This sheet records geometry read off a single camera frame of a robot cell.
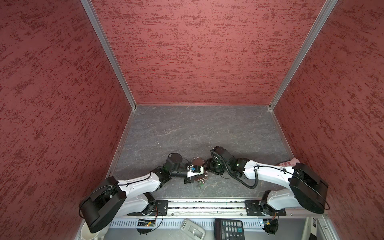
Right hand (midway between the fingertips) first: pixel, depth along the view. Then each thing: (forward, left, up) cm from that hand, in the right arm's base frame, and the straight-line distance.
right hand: (203, 171), depth 81 cm
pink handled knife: (+5, -54, -4) cm, 55 cm away
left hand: (-2, 0, +2) cm, 3 cm away
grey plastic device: (-26, +6, -5) cm, 27 cm away
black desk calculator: (-26, -10, -4) cm, 28 cm away
